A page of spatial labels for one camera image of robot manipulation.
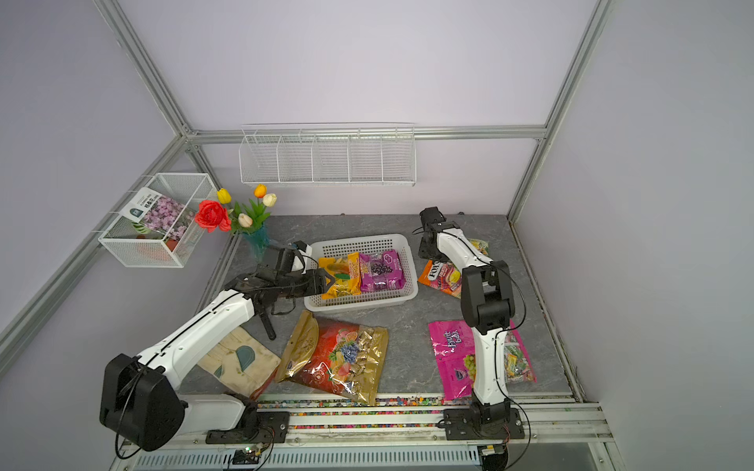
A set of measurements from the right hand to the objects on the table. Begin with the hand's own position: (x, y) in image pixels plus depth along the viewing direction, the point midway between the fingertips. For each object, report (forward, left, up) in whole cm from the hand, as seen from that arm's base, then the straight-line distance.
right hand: (432, 251), depth 102 cm
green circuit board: (-58, +51, -8) cm, 77 cm away
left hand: (-19, +33, +10) cm, 39 cm away
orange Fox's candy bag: (-8, -3, -4) cm, 10 cm away
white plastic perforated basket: (+1, +34, +1) cm, 34 cm away
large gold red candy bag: (-36, +28, -4) cm, 45 cm away
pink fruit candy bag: (-33, -4, -5) cm, 34 cm away
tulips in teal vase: (-6, +54, +22) cm, 59 cm away
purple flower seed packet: (-9, +74, +28) cm, 79 cm away
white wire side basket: (-16, +80, +24) cm, 85 cm away
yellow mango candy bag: (-8, +30, 0) cm, 31 cm away
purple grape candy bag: (-9, +17, 0) cm, 19 cm away
